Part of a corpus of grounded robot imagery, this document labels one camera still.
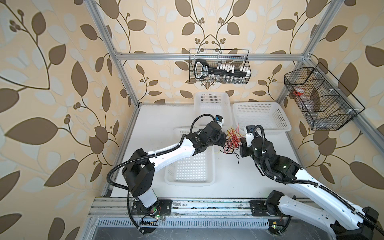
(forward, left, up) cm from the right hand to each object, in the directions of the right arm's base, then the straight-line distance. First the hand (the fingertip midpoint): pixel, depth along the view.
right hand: (242, 140), depth 73 cm
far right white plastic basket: (+34, -34, -21) cm, 53 cm away
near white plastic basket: (-5, +22, -23) cm, 33 cm away
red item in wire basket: (+24, -34, +9) cm, 42 cm away
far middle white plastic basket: (+47, +13, -22) cm, 53 cm away
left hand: (+5, +6, -3) cm, 8 cm away
